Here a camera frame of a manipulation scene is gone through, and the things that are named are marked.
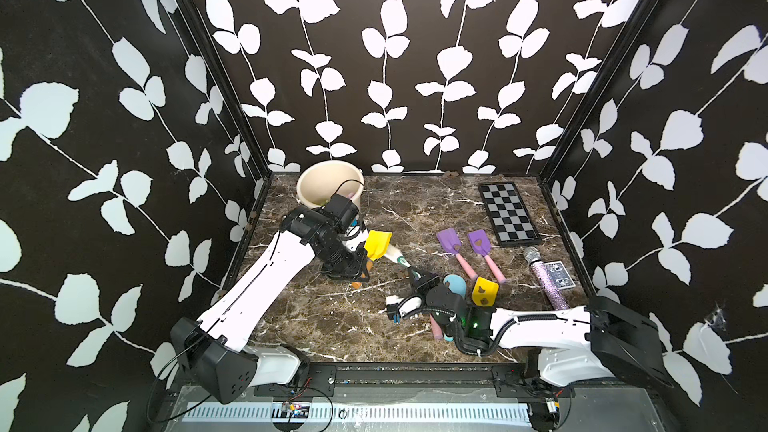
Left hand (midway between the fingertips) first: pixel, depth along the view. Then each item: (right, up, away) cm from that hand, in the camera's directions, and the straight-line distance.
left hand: (366, 275), depth 70 cm
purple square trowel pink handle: (+26, +4, +30) cm, 40 cm away
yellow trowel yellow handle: (+34, -10, +18) cm, 40 cm away
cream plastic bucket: (-18, +24, +25) cm, 39 cm away
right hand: (+12, +2, +8) cm, 14 cm away
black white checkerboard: (+48, +11, +34) cm, 60 cm away
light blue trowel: (+26, -8, +20) cm, 34 cm away
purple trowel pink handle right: (+37, +3, +30) cm, 48 cm away
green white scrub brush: (+7, +3, +11) cm, 14 cm away
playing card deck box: (+59, -6, +22) cm, 63 cm away
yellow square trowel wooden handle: (+2, +5, +8) cm, 10 cm away
